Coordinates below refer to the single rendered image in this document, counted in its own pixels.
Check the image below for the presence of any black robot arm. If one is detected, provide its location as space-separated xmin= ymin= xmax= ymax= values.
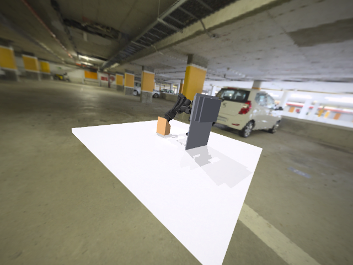
xmin=164 ymin=93 xmax=192 ymax=122

